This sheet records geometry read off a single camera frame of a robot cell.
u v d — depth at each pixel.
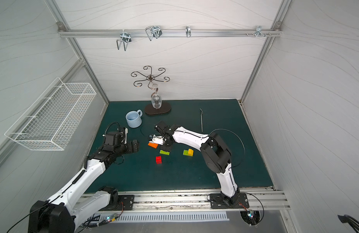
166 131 0.67
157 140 0.79
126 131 0.77
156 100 0.95
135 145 0.76
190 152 0.89
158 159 0.86
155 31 0.77
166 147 0.80
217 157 0.51
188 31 0.79
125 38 0.78
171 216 0.70
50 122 0.69
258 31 0.76
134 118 1.05
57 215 0.38
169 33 0.82
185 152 0.90
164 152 0.91
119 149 0.68
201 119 1.08
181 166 0.87
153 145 0.95
